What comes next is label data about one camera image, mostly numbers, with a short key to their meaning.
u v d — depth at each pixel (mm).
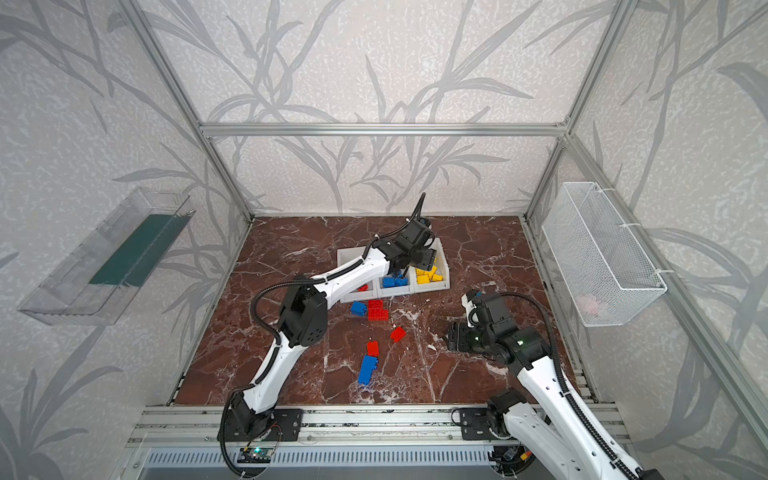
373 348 853
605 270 611
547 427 565
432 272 881
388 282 967
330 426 753
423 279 987
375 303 937
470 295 711
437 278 1008
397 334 890
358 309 933
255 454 707
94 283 632
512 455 752
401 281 963
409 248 737
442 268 973
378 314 912
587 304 732
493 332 559
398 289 959
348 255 1015
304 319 578
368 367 825
